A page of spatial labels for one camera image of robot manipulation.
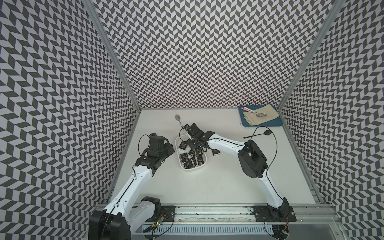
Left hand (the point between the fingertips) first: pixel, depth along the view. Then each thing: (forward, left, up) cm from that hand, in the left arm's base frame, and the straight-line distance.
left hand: (170, 148), depth 83 cm
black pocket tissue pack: (+8, -6, -10) cm, 14 cm away
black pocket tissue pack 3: (+2, -12, -9) cm, 15 cm away
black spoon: (+17, -63, -10) cm, 66 cm away
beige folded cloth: (+29, -56, -10) cm, 64 cm away
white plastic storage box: (-3, -11, -9) cm, 14 cm away
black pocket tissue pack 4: (-1, -7, -9) cm, 12 cm away
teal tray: (+27, -73, -10) cm, 79 cm away
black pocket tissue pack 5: (-6, -11, -9) cm, 15 cm away
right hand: (+10, -12, -9) cm, 18 cm away
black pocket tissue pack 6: (-3, -17, -10) cm, 20 cm away
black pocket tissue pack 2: (+2, -16, -8) cm, 18 cm away
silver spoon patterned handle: (+32, 0, -10) cm, 34 cm away
